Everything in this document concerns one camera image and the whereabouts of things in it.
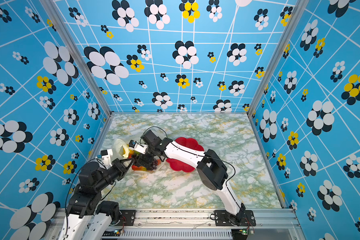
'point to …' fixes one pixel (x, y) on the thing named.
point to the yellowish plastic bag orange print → (120, 149)
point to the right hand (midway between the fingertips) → (142, 154)
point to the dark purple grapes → (154, 164)
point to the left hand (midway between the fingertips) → (135, 158)
